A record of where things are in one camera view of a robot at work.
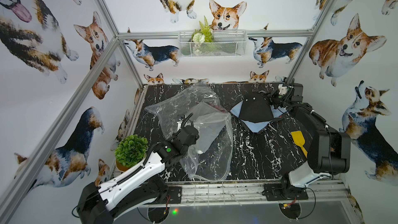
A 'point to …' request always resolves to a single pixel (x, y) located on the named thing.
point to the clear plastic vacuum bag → (210, 157)
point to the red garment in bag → (220, 109)
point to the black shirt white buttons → (256, 108)
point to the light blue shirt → (256, 126)
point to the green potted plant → (129, 151)
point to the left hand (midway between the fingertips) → (191, 128)
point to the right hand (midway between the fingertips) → (260, 92)
